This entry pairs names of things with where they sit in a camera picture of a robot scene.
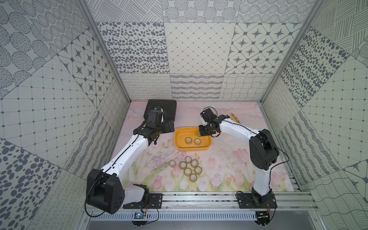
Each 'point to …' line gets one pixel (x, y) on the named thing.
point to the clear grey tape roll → (197, 142)
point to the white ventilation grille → (129, 215)
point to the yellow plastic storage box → (180, 133)
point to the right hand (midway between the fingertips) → (203, 133)
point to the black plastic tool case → (169, 107)
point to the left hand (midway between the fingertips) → (166, 121)
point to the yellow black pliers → (235, 118)
